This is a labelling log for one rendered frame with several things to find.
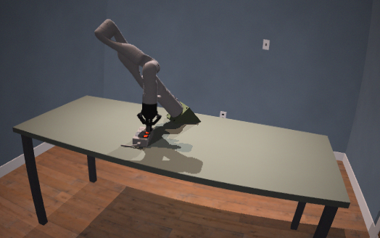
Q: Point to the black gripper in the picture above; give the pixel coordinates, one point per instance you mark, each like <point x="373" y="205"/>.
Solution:
<point x="149" y="111"/>

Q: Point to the white power strip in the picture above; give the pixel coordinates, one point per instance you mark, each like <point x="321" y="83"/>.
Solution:
<point x="141" y="138"/>

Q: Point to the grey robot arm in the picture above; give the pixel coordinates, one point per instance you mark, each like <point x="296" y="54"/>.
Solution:
<point x="133" y="57"/>

